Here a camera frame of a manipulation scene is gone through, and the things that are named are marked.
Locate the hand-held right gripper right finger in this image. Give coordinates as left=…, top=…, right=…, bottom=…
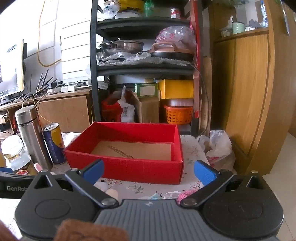
left=180, top=160, right=275, bottom=208

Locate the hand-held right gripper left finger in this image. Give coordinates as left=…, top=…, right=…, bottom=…
left=22, top=159, right=119, bottom=208

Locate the pink knit hat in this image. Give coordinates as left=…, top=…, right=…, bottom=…
left=177, top=189, right=200, bottom=203

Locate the beige plush toy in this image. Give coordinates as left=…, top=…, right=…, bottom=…
left=105, top=189, right=119, bottom=201

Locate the white face mask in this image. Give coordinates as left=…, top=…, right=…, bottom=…
left=162, top=191, right=181, bottom=200

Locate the red cardboard box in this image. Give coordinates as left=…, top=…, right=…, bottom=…
left=64, top=122, right=185, bottom=185

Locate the blue face mask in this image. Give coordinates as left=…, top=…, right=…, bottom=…
left=139, top=192, right=163, bottom=200

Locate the glass jar white lid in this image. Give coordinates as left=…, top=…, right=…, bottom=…
left=1, top=135, right=38, bottom=176

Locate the floral tablecloth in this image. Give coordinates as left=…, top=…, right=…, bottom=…
left=50, top=132, right=236, bottom=202

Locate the stainless steel thermos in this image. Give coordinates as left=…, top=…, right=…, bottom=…
left=15, top=105, right=52, bottom=171

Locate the blue yellow drink can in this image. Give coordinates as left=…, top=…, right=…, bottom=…
left=42, top=123, right=67, bottom=165

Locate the brown fuzzy cloth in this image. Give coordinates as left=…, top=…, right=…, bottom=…
left=54, top=220, right=129, bottom=241

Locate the orange plastic basket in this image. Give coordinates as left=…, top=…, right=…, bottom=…
left=164, top=105, right=193, bottom=124

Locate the red white plastic bag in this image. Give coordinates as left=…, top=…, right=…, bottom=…
left=101, top=85, right=135, bottom=123

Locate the wooden television stand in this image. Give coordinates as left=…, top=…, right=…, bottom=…
left=0, top=89, right=93, bottom=139

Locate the clear plastic container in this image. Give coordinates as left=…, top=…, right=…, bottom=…
left=165, top=98, right=193, bottom=108

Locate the tall brown board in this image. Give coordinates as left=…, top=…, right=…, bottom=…
left=200, top=57, right=213, bottom=136

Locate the brown cardboard box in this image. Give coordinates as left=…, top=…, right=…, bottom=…
left=133, top=90, right=160, bottom=124

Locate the white power strip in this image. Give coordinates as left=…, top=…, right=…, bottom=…
left=87, top=78, right=109, bottom=90

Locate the yellow box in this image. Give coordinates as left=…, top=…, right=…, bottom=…
left=158, top=79, right=194, bottom=99

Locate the wooden cabinet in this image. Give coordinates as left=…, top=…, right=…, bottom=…
left=208, top=0, right=296, bottom=175

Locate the black router with antennas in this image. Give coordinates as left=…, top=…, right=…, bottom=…
left=24, top=69, right=58, bottom=98

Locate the green box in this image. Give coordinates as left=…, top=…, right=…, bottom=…
left=135, top=83, right=159, bottom=96

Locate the flat screen television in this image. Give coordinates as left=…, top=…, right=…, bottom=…
left=0, top=39, right=25, bottom=100

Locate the black shelving rack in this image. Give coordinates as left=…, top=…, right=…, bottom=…
left=90, top=0, right=204, bottom=137

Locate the bubble wrap sheet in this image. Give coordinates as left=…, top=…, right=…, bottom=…
left=96, top=51, right=193, bottom=67

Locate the black frying pan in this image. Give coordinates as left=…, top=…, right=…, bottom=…
left=150, top=51, right=193, bottom=62

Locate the steel pot with lid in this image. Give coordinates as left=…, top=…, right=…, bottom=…
left=99, top=38, right=144, bottom=55

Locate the pink pan lid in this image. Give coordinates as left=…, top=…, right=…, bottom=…
left=148, top=42, right=178, bottom=54

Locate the clear pink printed plastic bag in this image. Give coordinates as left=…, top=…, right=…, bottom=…
left=155, top=26, right=197, bottom=48

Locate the white bowl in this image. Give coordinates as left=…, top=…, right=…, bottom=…
left=114, top=10, right=141, bottom=19

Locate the crumpled white shelf bag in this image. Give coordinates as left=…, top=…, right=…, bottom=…
left=103, top=0, right=121, bottom=19

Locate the green bottle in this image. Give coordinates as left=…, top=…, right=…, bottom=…
left=144, top=0, right=154, bottom=16

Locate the yellow cable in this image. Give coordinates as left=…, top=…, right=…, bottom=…
left=38, top=0, right=62, bottom=66

